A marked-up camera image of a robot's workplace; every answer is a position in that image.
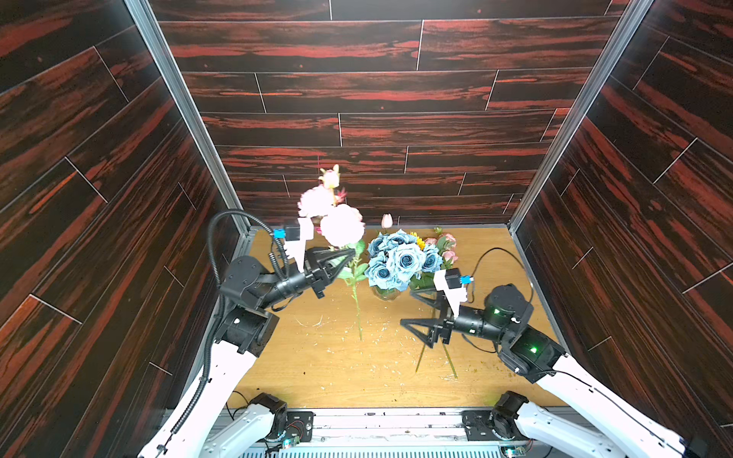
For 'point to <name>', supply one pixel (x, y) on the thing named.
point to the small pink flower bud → (387, 220)
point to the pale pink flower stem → (450, 359)
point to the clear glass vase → (387, 295)
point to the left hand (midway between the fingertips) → (353, 257)
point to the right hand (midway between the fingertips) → (411, 300)
